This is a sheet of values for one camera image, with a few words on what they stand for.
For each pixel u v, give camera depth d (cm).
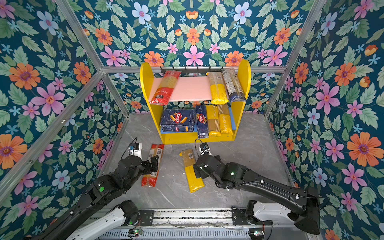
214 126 91
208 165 49
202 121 91
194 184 82
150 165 64
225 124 90
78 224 43
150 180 83
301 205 40
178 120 89
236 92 71
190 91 75
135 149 59
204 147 61
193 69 91
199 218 75
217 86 73
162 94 68
